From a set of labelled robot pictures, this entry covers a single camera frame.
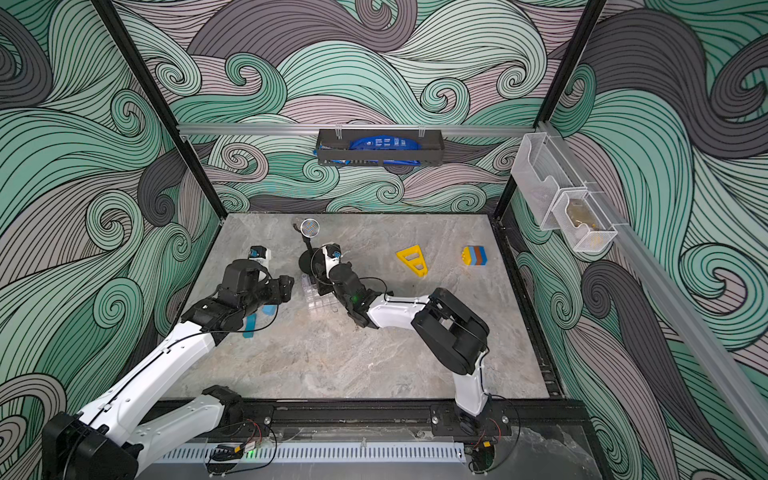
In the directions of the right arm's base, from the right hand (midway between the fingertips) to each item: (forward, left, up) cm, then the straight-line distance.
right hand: (326, 263), depth 88 cm
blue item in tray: (+32, -17, +20) cm, 41 cm away
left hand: (-7, +10, +4) cm, 13 cm away
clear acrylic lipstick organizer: (-7, +3, -12) cm, 15 cm away
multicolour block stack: (+12, -50, -13) cm, 53 cm away
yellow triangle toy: (+11, -28, -13) cm, 33 cm away
